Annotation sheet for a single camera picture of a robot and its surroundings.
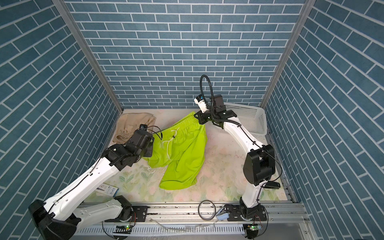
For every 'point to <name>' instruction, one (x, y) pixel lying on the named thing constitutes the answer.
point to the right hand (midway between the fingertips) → (195, 113)
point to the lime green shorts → (180, 147)
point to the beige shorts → (128, 122)
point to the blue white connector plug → (223, 216)
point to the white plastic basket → (253, 118)
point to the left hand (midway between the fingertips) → (148, 145)
